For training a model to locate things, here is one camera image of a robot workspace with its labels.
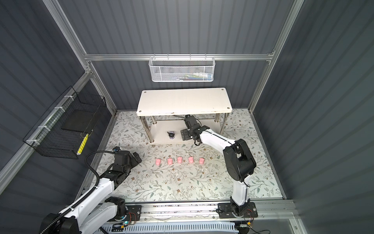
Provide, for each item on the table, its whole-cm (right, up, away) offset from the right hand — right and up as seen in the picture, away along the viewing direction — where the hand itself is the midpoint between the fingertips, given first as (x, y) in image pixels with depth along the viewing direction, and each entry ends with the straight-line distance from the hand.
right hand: (190, 132), depth 95 cm
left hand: (-35, -15, -8) cm, 39 cm away
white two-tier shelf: (-14, +12, -22) cm, 29 cm away
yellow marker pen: (-52, -4, -26) cm, 58 cm away
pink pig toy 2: (-13, -18, -4) cm, 22 cm away
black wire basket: (-64, +3, -22) cm, 68 cm away
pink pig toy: (-21, -18, -4) cm, 28 cm away
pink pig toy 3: (-7, -17, -4) cm, 18 cm away
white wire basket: (-7, +53, +29) cm, 60 cm away
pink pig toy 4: (0, -17, -4) cm, 18 cm away
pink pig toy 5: (+7, -18, -4) cm, 19 cm away
